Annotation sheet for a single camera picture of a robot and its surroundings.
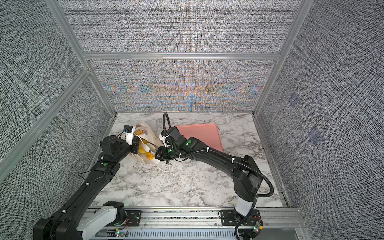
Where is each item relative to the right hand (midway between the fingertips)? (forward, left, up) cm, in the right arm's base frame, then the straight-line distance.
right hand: (157, 156), depth 76 cm
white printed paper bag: (+14, +8, +3) cm, 17 cm away
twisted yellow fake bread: (+8, +9, -14) cm, 18 cm away
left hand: (+10, +10, +4) cm, 15 cm away
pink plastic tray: (+28, -29, -17) cm, 44 cm away
